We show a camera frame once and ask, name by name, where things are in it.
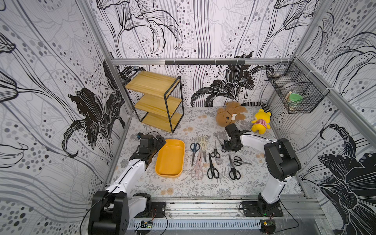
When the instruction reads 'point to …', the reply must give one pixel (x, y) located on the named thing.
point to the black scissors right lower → (234, 173)
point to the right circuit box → (268, 226)
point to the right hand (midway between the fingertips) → (229, 145)
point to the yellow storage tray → (170, 160)
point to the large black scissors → (212, 171)
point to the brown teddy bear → (232, 111)
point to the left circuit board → (146, 224)
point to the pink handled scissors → (198, 169)
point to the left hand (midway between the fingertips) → (162, 143)
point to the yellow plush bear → (261, 123)
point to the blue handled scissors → (194, 147)
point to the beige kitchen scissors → (203, 140)
